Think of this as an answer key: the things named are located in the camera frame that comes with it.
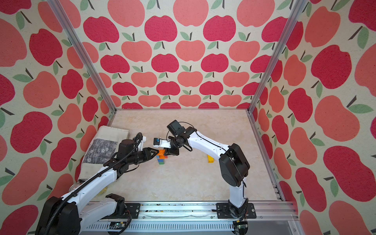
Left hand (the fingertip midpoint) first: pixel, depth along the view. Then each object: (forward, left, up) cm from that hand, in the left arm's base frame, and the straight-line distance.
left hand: (158, 155), depth 81 cm
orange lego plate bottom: (+1, -2, 0) cm, 2 cm away
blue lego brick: (0, 0, -6) cm, 6 cm away
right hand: (+3, -4, -2) cm, 6 cm away
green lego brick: (+1, 0, -12) cm, 12 cm away
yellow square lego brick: (+3, -31, -10) cm, 33 cm away
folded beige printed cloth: (+7, +37, -7) cm, 38 cm away
